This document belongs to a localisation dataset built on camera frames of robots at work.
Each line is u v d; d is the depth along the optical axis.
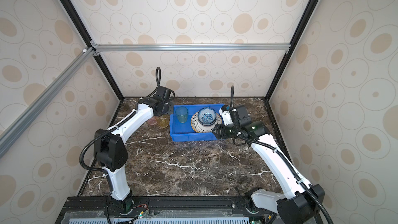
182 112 1.04
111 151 0.48
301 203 0.37
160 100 0.69
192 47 0.93
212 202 0.76
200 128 0.98
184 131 1.01
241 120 0.55
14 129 0.52
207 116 0.99
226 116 0.67
